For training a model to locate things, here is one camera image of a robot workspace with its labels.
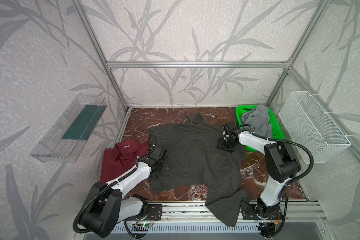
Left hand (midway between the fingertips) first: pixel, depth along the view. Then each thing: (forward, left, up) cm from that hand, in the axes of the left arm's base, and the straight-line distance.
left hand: (166, 162), depth 89 cm
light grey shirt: (+34, -64, +2) cm, 72 cm away
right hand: (+13, -33, 0) cm, 36 cm away
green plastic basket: (+18, -71, +5) cm, 73 cm away
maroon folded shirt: (+2, +27, +1) cm, 27 cm away
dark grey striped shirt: (+4, -17, -3) cm, 17 cm away
